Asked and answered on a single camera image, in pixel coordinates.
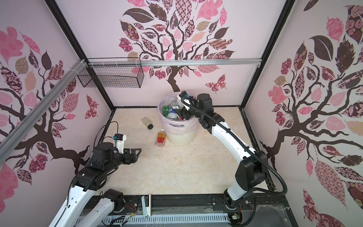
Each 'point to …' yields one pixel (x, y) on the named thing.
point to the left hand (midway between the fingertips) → (135, 153)
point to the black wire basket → (115, 76)
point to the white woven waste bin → (182, 140)
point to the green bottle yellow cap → (165, 110)
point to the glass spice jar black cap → (149, 124)
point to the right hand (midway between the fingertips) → (179, 102)
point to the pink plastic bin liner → (175, 126)
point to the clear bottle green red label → (171, 113)
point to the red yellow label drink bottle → (160, 141)
